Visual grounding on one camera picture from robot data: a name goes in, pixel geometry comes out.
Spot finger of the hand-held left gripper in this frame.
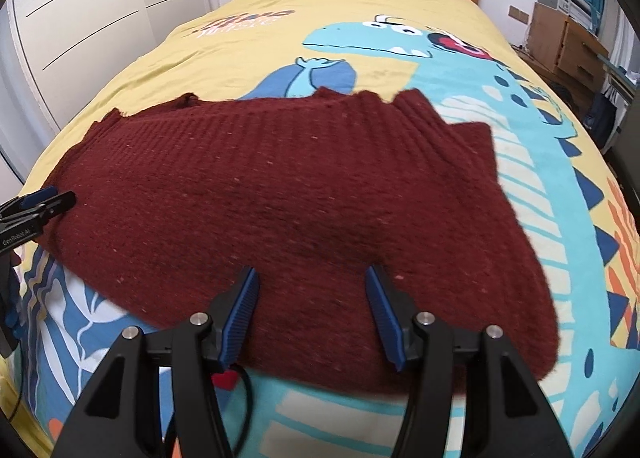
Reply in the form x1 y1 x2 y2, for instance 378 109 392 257
0 191 77 227
0 187 57 214

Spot yellow dinosaur printed blanket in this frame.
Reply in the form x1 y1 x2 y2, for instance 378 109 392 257
0 0 640 458

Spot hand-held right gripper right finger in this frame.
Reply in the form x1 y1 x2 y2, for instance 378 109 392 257
364 265 575 458

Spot black cable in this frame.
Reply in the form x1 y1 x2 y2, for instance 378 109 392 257
215 365 254 458

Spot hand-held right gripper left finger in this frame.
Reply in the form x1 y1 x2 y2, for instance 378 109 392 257
50 265 262 458

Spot dark red knit sweater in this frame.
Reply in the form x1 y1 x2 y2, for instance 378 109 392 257
37 87 561 396

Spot wooden drawer cabinet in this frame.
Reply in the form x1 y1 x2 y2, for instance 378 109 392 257
527 2 611 87

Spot white wardrobe doors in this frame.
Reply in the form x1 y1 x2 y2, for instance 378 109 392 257
10 0 213 180

